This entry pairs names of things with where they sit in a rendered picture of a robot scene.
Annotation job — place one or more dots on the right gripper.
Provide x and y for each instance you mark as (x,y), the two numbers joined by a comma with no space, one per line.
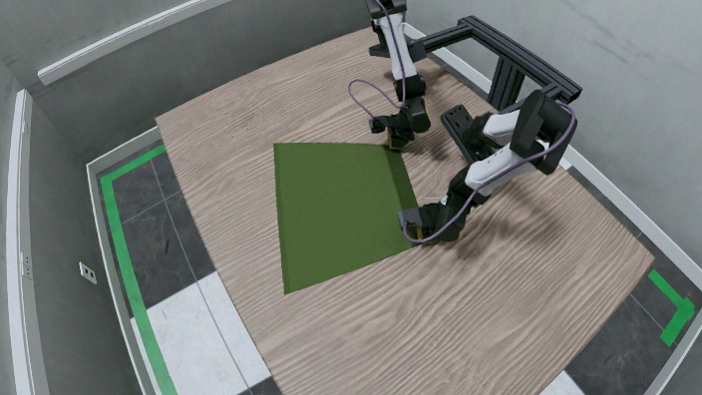
(404,132)

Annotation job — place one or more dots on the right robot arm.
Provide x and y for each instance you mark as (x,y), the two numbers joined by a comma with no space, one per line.
(392,27)

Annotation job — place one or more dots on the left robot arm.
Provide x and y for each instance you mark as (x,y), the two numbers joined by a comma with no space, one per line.
(516,134)

